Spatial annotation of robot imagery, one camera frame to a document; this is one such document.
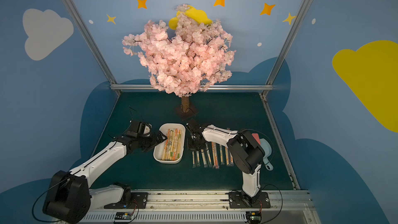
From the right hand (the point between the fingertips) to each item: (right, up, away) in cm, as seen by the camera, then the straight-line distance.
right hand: (192, 147), depth 91 cm
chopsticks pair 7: (+1, -8, -7) cm, 11 cm away
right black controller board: (+31, -29, -18) cm, 46 cm away
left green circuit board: (-32, -27, -19) cm, 46 cm away
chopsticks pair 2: (+20, -4, -1) cm, 21 cm away
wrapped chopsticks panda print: (-14, -2, -3) cm, 15 cm away
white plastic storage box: (-9, +2, +2) cm, 9 cm away
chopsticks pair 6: (+6, -5, -3) cm, 9 cm away
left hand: (-17, +6, -5) cm, 19 cm away
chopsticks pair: (+23, -6, -3) cm, 24 cm away
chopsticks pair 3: (+17, -4, -1) cm, 18 cm away
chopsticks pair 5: (+10, -7, -4) cm, 13 cm away
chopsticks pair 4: (+13, -4, -2) cm, 14 cm away
